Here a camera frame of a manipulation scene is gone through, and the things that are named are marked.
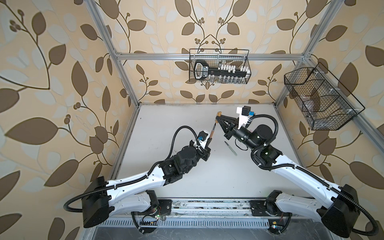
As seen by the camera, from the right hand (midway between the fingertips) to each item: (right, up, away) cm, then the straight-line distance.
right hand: (218, 118), depth 63 cm
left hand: (-3, -9, +6) cm, 12 cm away
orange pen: (-2, -6, +5) cm, 8 cm away
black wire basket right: (+54, +7, +10) cm, 56 cm away
